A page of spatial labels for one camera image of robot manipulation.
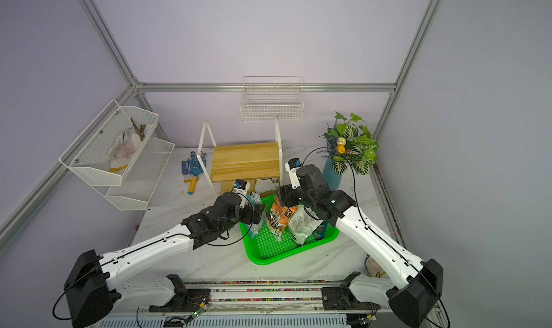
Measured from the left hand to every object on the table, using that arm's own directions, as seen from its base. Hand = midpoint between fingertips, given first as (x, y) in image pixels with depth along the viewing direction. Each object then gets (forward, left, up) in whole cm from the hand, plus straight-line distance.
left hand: (255, 203), depth 79 cm
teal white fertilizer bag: (-7, +1, -9) cm, 11 cm away
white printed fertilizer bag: (-7, -18, -2) cm, 19 cm away
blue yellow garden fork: (+20, +34, -16) cm, 43 cm away
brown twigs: (+25, +47, +14) cm, 55 cm away
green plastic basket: (-11, -4, -18) cm, 21 cm away
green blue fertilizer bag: (-7, -25, -12) cm, 28 cm away
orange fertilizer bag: (-3, -9, -6) cm, 11 cm away
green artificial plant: (+16, -34, +16) cm, 41 cm away
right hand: (+1, -11, +6) cm, 13 cm away
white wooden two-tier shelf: (+18, +4, +3) cm, 19 cm away
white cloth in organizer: (+15, +49, +14) cm, 53 cm away
